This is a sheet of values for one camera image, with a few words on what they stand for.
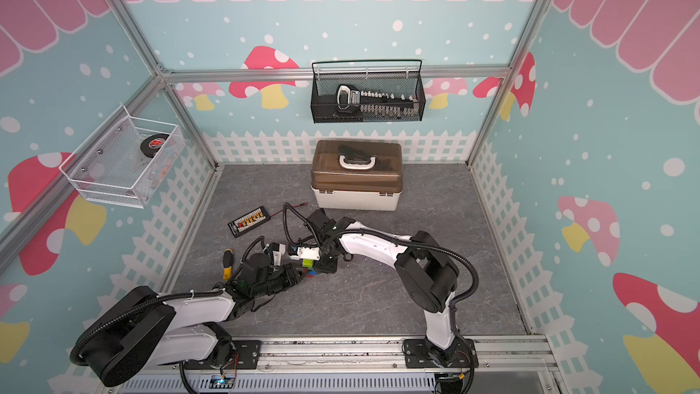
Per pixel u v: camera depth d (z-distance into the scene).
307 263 0.81
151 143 0.79
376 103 0.88
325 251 0.63
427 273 0.48
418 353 0.75
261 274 0.70
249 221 1.00
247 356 0.74
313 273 0.85
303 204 1.08
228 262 0.91
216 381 0.72
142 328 0.44
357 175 0.89
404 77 0.90
